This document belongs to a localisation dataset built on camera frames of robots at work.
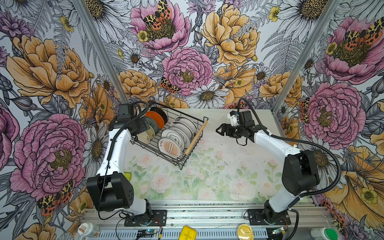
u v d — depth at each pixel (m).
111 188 0.42
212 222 0.74
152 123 1.02
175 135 0.92
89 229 0.64
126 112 0.62
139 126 0.74
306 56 0.90
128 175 0.87
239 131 0.77
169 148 0.91
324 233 0.63
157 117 1.02
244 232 0.71
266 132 0.60
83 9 0.72
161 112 1.05
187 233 0.70
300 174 0.46
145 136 0.94
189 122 0.95
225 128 0.80
